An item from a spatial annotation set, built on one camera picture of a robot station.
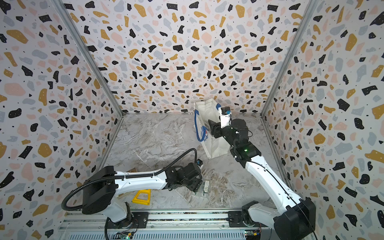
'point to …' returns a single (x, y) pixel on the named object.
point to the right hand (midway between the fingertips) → (214, 119)
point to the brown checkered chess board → (133, 170)
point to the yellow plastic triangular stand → (142, 197)
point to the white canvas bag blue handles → (204, 110)
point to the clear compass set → (206, 187)
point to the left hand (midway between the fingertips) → (199, 180)
